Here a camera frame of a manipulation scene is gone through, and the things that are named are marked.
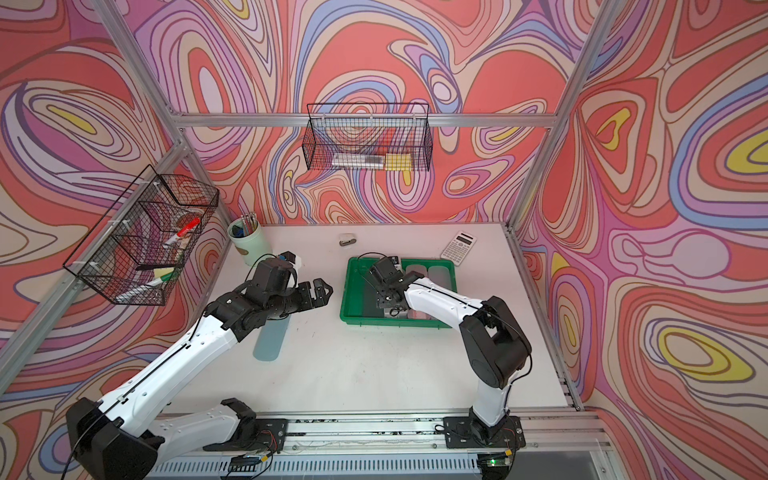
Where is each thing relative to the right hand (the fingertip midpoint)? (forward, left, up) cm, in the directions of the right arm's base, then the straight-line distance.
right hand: (395, 303), depth 92 cm
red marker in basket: (+9, +54, +27) cm, 61 cm away
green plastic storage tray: (+6, +12, -4) cm, 14 cm away
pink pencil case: (-4, -7, -1) cm, 8 cm away
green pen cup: (+21, +48, +9) cm, 53 cm away
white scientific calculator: (+26, -26, -4) cm, 36 cm away
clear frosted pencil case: (-3, -2, -3) cm, 4 cm away
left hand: (-5, +19, +15) cm, 25 cm away
